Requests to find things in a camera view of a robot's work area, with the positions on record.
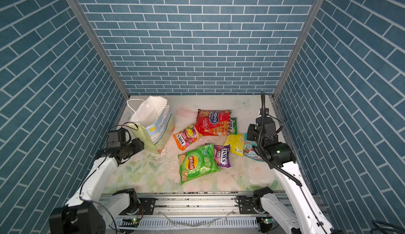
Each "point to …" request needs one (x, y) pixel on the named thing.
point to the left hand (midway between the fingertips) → (143, 143)
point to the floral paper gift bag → (153, 117)
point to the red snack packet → (213, 122)
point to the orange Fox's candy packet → (185, 137)
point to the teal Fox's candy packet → (249, 151)
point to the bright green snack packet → (197, 164)
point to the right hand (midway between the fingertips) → (256, 126)
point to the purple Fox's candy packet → (222, 155)
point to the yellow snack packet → (236, 143)
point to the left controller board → (131, 222)
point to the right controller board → (266, 224)
